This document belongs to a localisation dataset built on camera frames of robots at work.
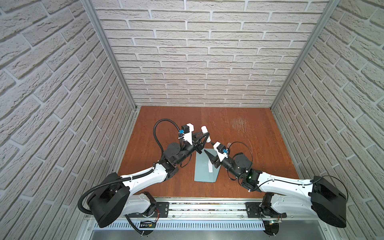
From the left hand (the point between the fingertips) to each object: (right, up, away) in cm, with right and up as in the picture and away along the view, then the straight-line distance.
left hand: (208, 132), depth 69 cm
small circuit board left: (-30, -46, +3) cm, 55 cm away
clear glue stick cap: (+16, -11, +29) cm, 35 cm away
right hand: (+1, -7, +4) cm, 8 cm away
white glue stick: (-2, +1, -1) cm, 3 cm away
